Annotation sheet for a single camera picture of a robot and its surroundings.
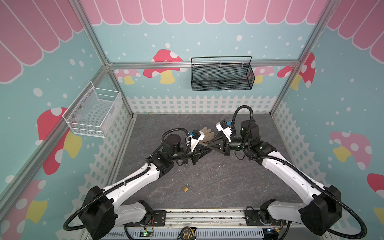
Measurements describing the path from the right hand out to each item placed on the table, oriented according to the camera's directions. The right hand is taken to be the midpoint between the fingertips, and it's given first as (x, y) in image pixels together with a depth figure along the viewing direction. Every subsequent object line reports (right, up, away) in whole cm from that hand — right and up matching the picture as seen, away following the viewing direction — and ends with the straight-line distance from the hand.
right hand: (208, 146), depth 68 cm
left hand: (+1, -3, +2) cm, 4 cm away
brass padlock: (-11, -25, +15) cm, 32 cm away
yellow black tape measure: (-9, -40, 0) cm, 41 cm away
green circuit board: (-30, -43, +5) cm, 53 cm away
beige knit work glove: (+3, +3, +38) cm, 38 cm away
